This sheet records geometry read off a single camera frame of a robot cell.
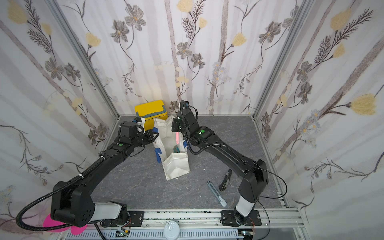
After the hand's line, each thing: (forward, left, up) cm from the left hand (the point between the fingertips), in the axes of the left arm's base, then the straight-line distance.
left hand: (160, 132), depth 82 cm
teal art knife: (+1, -7, -21) cm, 22 cm away
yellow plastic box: (+26, +12, -9) cm, 30 cm away
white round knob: (-45, -8, -15) cm, 48 cm away
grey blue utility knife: (-28, -31, -21) cm, 47 cm away
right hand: (0, -10, +12) cm, 16 cm away
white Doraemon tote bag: (-14, -8, -2) cm, 17 cm away
